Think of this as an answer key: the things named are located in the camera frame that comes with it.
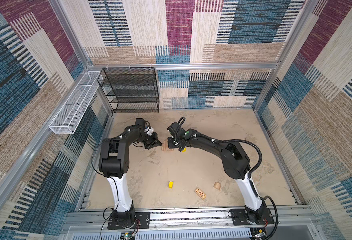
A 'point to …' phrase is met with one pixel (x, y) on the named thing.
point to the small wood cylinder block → (217, 185)
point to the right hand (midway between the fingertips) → (171, 145)
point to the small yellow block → (170, 184)
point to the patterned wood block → (200, 193)
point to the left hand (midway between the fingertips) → (161, 141)
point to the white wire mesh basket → (65, 122)
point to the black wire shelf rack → (131, 90)
